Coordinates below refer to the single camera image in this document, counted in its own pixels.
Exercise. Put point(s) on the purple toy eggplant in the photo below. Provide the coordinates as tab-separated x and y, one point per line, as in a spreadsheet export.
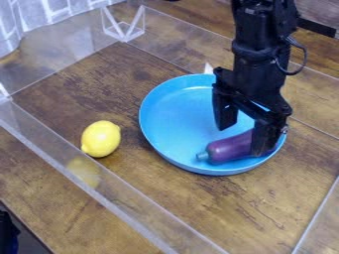
227	149

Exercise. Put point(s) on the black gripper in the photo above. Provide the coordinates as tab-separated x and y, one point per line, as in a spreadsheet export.
249	89

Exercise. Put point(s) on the clear acrylic enclosure wall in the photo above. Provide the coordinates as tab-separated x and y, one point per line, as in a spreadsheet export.
128	203

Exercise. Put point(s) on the blue round plastic tray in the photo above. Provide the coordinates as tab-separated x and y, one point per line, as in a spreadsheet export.
177	124

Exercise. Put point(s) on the yellow toy lemon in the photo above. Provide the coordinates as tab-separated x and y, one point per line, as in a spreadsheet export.
100	138

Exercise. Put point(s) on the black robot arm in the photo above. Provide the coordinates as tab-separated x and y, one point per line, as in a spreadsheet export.
264	23

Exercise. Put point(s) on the white patterned curtain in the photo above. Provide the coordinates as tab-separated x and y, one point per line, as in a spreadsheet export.
25	15

